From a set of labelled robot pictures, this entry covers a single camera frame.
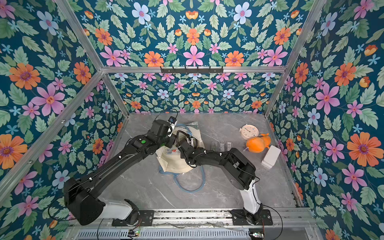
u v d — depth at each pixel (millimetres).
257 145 932
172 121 686
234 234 766
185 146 731
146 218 735
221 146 985
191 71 932
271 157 924
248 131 1067
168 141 719
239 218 724
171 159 929
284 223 734
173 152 958
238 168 504
